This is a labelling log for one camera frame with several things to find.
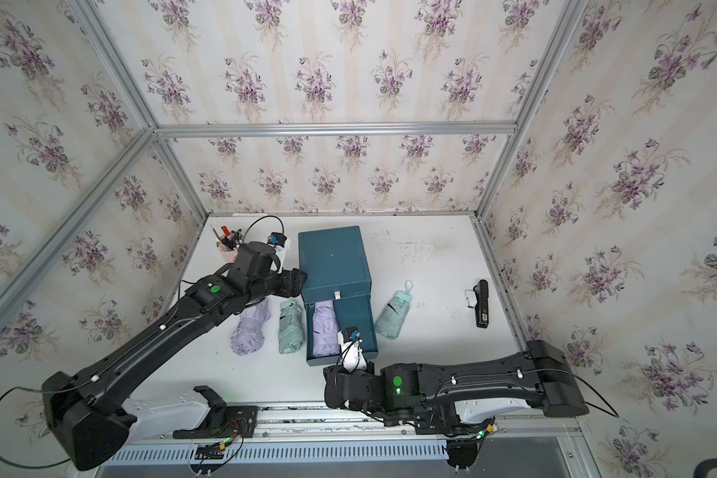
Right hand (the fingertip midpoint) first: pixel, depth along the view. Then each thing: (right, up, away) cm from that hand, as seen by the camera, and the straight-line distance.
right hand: (332, 377), depth 69 cm
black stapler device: (+44, +14, +22) cm, 52 cm away
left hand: (-9, +23, +7) cm, 26 cm away
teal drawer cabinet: (0, +20, +8) cm, 21 cm away
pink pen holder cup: (-37, +28, +27) cm, 53 cm away
